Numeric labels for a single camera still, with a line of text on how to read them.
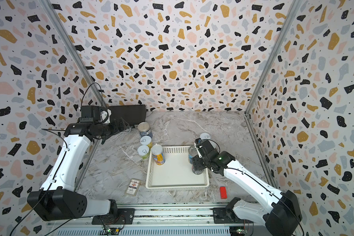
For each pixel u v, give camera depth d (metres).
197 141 0.72
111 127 0.68
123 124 0.70
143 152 0.92
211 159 0.58
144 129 0.98
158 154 0.84
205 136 1.00
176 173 0.86
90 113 0.58
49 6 0.69
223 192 0.82
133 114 1.24
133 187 0.82
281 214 0.38
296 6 0.71
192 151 0.87
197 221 0.74
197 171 0.82
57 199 0.39
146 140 0.98
